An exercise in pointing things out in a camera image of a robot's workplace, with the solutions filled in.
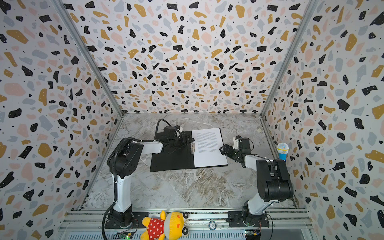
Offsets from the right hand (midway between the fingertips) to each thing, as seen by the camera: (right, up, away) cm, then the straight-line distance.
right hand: (223, 147), depth 95 cm
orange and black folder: (-27, -8, +2) cm, 28 cm away
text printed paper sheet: (-9, +2, +10) cm, 14 cm away
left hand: (-20, +5, +2) cm, 21 cm away
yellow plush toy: (-27, -31, -29) cm, 51 cm away
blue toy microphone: (+25, +3, -25) cm, 35 cm away
